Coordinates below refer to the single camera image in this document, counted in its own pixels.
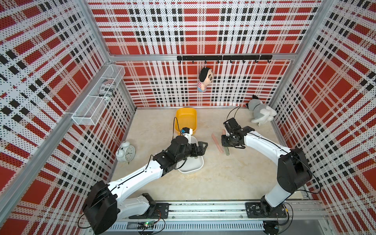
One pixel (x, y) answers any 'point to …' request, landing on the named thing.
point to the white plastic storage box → (191, 164)
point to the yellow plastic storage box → (186, 117)
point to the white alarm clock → (126, 153)
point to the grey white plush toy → (262, 113)
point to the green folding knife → (227, 151)
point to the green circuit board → (149, 224)
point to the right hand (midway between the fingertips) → (226, 142)
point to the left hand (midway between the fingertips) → (203, 144)
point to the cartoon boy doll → (205, 78)
